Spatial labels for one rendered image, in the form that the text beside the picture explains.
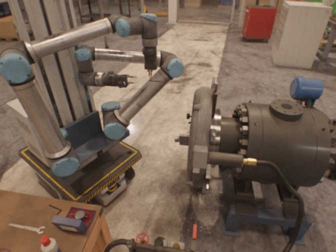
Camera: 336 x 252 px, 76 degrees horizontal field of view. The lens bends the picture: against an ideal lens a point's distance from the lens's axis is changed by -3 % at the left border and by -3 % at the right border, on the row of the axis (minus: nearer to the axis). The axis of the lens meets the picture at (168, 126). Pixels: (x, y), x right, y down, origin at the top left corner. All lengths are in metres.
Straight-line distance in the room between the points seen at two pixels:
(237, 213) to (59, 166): 1.21
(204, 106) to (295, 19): 3.95
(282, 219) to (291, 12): 4.04
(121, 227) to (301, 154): 1.41
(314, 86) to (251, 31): 5.03
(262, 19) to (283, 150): 5.48
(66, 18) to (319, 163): 1.80
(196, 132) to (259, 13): 5.58
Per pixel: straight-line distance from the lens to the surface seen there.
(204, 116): 1.38
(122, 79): 1.39
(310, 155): 1.62
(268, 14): 6.78
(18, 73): 1.16
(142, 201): 2.06
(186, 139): 1.53
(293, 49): 5.30
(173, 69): 1.49
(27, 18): 1.51
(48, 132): 1.31
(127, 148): 2.06
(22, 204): 1.72
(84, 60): 1.42
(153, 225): 1.93
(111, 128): 1.59
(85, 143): 1.88
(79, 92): 1.78
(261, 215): 1.80
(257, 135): 1.50
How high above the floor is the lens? 1.67
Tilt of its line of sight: 36 degrees down
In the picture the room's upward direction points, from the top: straight up
